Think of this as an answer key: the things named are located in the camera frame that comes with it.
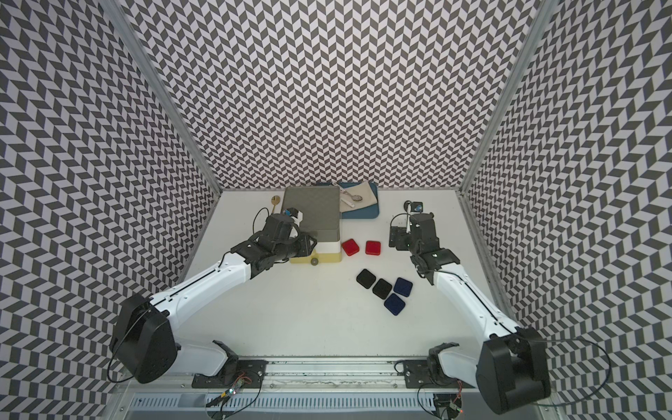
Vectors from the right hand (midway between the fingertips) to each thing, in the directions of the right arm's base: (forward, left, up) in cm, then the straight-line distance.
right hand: (405, 234), depth 84 cm
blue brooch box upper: (-12, 0, -16) cm, 19 cm away
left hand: (-3, +30, -1) cm, 31 cm away
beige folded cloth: (+26, +19, -13) cm, 35 cm away
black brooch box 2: (-13, +8, -14) cm, 21 cm away
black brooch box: (-8, +13, -16) cm, 22 cm away
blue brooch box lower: (-17, +4, -17) cm, 24 cm away
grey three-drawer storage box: (+13, +29, -1) cm, 32 cm away
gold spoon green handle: (+28, +51, -14) cm, 60 cm away
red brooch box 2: (+4, +10, -16) cm, 19 cm away
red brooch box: (+5, +18, -15) cm, 24 cm away
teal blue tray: (+21, +10, -13) cm, 27 cm away
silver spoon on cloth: (+30, +16, -14) cm, 37 cm away
